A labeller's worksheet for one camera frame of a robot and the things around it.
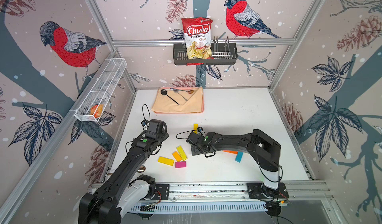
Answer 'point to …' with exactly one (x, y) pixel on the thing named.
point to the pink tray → (203, 107)
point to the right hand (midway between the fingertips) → (199, 148)
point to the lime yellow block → (181, 153)
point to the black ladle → (163, 92)
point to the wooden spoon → (190, 91)
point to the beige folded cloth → (177, 100)
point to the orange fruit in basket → (96, 110)
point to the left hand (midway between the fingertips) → (165, 130)
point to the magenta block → (181, 164)
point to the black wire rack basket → (222, 54)
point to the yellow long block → (165, 161)
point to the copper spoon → (141, 169)
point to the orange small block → (176, 155)
